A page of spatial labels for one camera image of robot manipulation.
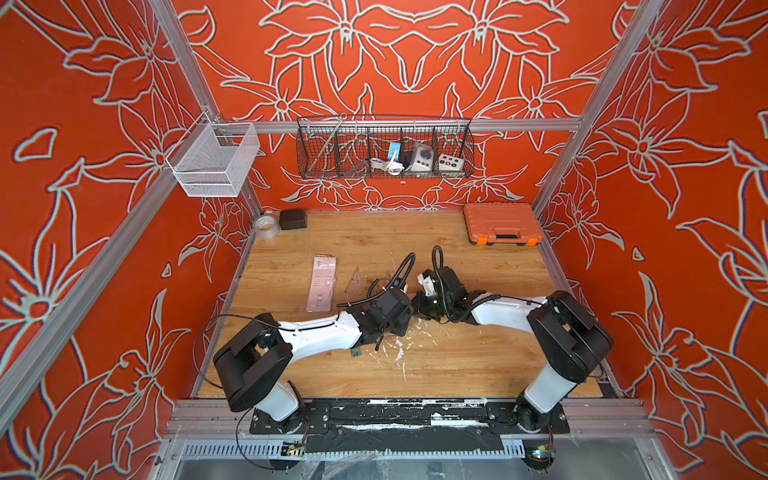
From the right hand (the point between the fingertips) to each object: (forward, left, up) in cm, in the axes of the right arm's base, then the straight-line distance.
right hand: (398, 310), depth 87 cm
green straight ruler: (-11, +12, -5) cm, 17 cm away
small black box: (+38, +41, -1) cm, 56 cm away
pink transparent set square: (+11, +14, -4) cm, 18 cm away
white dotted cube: (+41, -16, +24) cm, 50 cm away
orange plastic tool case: (+37, -43, -1) cm, 57 cm away
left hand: (-1, -2, +1) cm, 2 cm away
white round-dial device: (+37, -8, +28) cm, 47 cm away
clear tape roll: (+36, +51, -3) cm, 63 cm away
